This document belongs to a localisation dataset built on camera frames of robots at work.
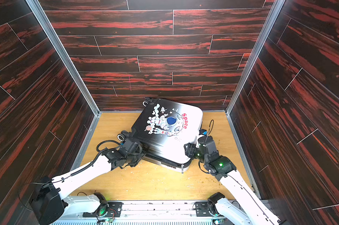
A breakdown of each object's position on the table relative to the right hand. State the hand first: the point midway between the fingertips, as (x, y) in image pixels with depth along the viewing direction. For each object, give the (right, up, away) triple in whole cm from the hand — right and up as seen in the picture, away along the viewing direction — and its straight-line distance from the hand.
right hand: (190, 145), depth 76 cm
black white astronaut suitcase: (-16, +9, +5) cm, 19 cm away
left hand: (-25, -7, +6) cm, 27 cm away
